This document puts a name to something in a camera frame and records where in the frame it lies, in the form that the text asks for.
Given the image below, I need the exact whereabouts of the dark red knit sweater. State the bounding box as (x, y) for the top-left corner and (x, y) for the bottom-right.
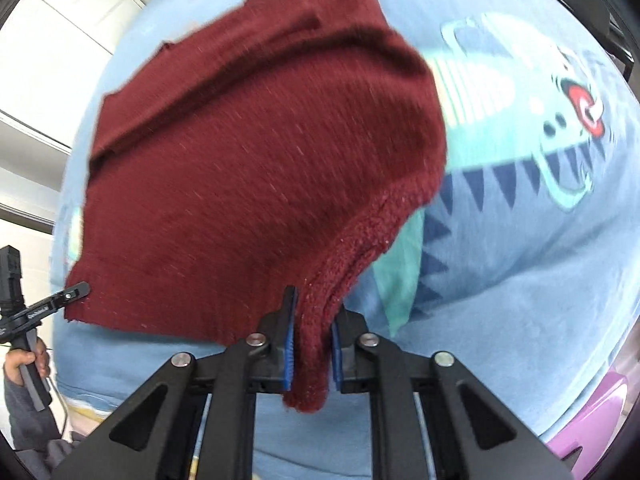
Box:
(65, 0), (447, 413)

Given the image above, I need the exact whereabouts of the person's left hand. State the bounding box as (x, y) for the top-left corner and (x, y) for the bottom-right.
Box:
(3, 338), (50, 387)

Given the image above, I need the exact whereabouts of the purple plastic stool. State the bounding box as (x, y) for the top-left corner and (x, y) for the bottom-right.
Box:
(547, 370), (628, 479)

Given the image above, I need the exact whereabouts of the blue dinosaur bed sheet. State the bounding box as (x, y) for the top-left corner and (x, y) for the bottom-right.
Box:
(51, 0), (639, 479)

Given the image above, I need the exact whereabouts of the white wardrobe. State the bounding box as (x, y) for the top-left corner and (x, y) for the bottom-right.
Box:
(1, 0), (150, 233)

